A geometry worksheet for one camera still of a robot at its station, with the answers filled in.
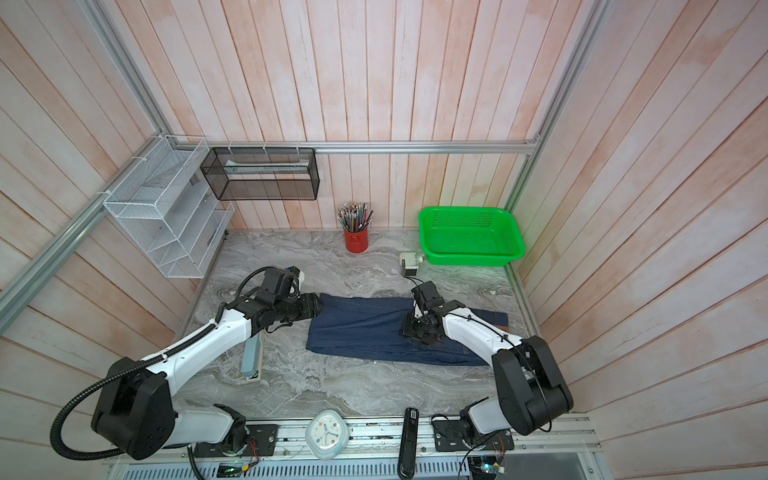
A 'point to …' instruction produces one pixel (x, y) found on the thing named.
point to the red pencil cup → (357, 242)
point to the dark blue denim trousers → (371, 328)
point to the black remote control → (408, 444)
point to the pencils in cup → (355, 217)
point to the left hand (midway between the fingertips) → (316, 310)
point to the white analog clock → (327, 434)
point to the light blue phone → (251, 355)
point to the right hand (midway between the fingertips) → (403, 331)
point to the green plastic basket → (468, 236)
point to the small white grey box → (409, 262)
